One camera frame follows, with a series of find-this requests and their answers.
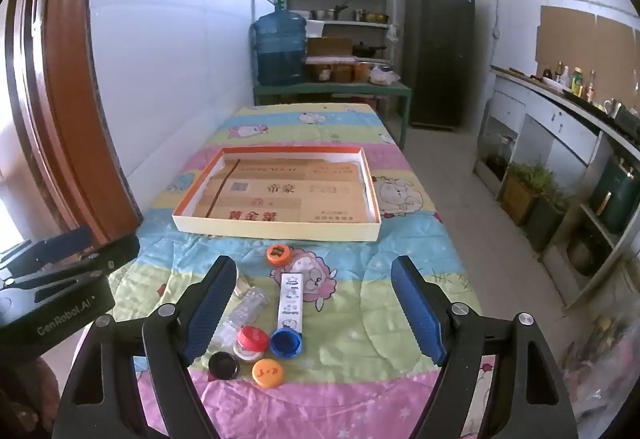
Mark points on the green metal table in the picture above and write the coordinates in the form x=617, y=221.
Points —
x=330, y=90

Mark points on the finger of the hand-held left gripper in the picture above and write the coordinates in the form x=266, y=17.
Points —
x=65, y=239
x=115, y=251

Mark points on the shallow orange-rimmed cardboard tray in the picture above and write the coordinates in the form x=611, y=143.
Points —
x=280, y=199

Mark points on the clear plastic bag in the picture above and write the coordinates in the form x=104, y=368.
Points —
x=600, y=359

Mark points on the yellow planter box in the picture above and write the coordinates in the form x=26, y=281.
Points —
x=520, y=191

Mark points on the red cap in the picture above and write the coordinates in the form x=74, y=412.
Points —
x=252, y=340

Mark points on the clear patterned plastic box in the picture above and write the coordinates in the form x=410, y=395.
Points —
x=248, y=306

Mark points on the brown cardboard box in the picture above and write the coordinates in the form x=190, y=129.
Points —
x=327, y=47

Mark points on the plain orange cap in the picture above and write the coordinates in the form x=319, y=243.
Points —
x=268, y=372

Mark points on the dark planter box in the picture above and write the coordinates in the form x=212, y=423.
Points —
x=547, y=219

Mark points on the white kitchen counter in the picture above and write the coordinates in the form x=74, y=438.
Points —
x=550, y=119

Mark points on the brown wooden door frame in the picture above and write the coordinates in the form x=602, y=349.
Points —
x=65, y=94

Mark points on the black cap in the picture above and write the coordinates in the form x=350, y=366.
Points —
x=223, y=365

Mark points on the cartoon printed blanket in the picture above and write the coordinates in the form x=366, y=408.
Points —
x=350, y=319

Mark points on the cardboard wall sheet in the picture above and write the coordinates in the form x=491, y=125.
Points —
x=585, y=44

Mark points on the blue water jug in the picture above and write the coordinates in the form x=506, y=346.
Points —
x=277, y=44

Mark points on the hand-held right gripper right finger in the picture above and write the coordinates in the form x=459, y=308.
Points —
x=419, y=314

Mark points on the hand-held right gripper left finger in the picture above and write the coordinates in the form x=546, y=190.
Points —
x=205, y=314

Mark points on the blue cap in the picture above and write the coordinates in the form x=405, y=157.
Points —
x=286, y=344

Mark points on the dark green cooker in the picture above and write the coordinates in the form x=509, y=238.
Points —
x=620, y=194

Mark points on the yellow-green bottle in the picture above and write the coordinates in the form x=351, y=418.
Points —
x=577, y=81

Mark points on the white printed rectangular box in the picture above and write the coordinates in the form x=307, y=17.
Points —
x=290, y=304

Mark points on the white plastic bag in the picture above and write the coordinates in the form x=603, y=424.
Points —
x=384, y=76

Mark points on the orange food jar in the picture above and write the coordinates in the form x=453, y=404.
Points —
x=361, y=70
x=320, y=72
x=343, y=72

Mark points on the orange cap with dark label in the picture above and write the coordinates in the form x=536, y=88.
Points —
x=278, y=254

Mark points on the dark green fridge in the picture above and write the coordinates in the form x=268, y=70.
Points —
x=437, y=54

